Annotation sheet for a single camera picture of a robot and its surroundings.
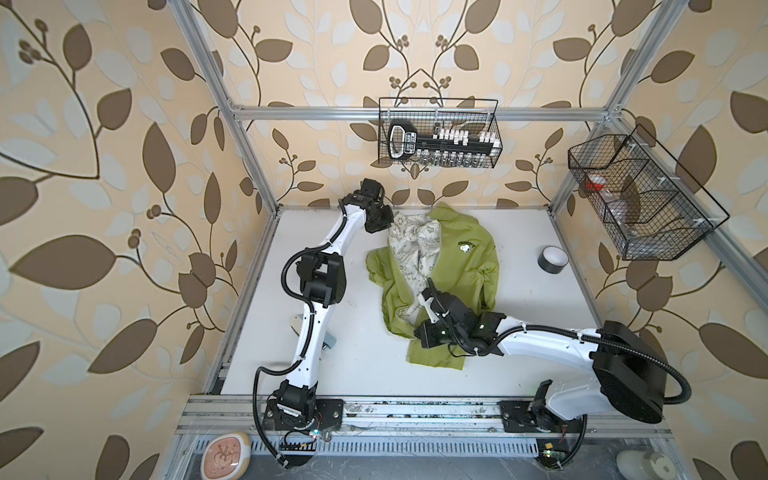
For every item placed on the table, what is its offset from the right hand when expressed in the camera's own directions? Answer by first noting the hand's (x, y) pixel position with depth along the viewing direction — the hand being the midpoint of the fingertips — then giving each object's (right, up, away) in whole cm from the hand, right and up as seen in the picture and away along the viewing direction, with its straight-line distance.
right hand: (414, 336), depth 81 cm
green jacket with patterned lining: (+6, +23, +13) cm, 26 cm away
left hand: (-6, +34, +22) cm, 41 cm away
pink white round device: (-44, -23, -14) cm, 52 cm away
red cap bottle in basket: (+50, +42, -1) cm, 65 cm away
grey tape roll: (+51, +20, +23) cm, 59 cm away
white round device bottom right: (+47, -21, -19) cm, 55 cm away
